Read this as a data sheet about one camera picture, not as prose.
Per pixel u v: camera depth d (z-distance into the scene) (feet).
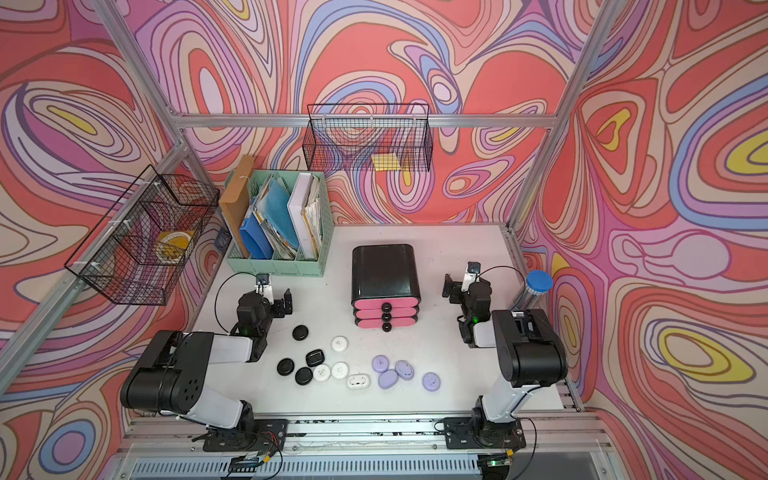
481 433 2.19
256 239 3.06
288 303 2.89
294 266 3.27
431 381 2.63
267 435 2.40
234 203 2.68
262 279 2.63
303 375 2.72
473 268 2.65
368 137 3.14
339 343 2.89
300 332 2.99
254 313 2.36
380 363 2.75
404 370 2.70
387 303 2.63
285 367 2.74
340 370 2.70
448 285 3.04
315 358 2.76
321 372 2.70
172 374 1.50
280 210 3.12
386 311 2.63
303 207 2.98
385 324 2.90
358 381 2.63
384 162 2.99
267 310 2.49
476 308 2.41
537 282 2.58
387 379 2.70
